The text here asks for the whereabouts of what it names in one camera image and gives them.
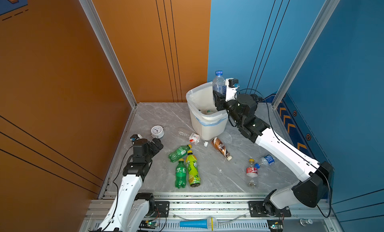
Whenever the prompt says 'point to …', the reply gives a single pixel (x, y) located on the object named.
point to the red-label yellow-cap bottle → (252, 172)
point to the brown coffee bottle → (216, 142)
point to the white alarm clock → (157, 131)
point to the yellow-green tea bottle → (192, 162)
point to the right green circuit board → (275, 225)
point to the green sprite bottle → (180, 177)
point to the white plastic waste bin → (208, 122)
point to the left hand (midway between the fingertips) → (154, 142)
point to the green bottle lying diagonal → (179, 153)
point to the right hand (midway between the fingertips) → (216, 90)
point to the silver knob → (304, 222)
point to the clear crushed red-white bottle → (194, 138)
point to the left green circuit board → (151, 224)
